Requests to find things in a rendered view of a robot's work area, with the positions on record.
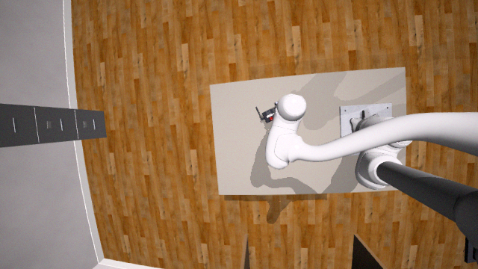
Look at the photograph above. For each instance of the dark grey power strip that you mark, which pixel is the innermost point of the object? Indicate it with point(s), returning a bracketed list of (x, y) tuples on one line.
[(267, 115)]

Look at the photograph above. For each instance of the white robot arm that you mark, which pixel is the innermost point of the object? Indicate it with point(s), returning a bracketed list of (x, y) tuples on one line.
[(379, 135)]

